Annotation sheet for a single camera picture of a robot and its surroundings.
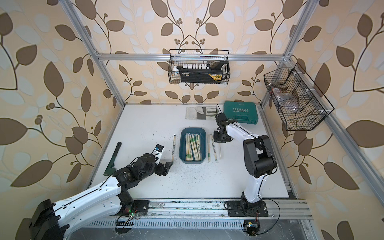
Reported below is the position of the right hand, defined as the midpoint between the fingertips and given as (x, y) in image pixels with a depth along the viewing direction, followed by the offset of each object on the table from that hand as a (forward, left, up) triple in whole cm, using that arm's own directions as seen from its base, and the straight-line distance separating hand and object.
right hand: (219, 139), depth 96 cm
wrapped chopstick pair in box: (-3, +21, -3) cm, 21 cm away
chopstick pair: (+6, +30, -3) cm, 31 cm away
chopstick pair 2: (-4, +4, -4) cm, 6 cm away
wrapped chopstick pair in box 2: (+1, +14, -3) cm, 14 cm away
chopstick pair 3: (+1, +7, -3) cm, 7 cm away
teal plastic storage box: (-2, +24, -1) cm, 24 cm away
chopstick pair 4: (-6, 0, -4) cm, 7 cm away
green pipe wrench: (-16, +66, -3) cm, 68 cm away
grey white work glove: (+27, +12, -3) cm, 29 cm away
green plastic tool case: (+22, -19, +2) cm, 29 cm away
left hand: (-16, +32, +7) cm, 36 cm away
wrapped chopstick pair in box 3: (-3, +16, -3) cm, 16 cm away
